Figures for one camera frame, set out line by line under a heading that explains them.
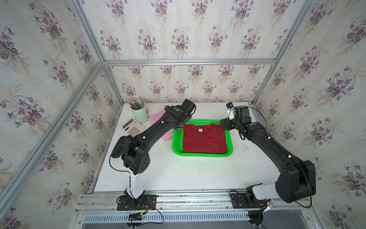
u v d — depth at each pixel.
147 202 0.73
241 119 0.64
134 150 0.50
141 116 1.03
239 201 0.73
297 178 0.41
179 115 0.59
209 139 0.93
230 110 0.73
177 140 0.96
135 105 1.00
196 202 0.75
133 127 1.01
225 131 0.93
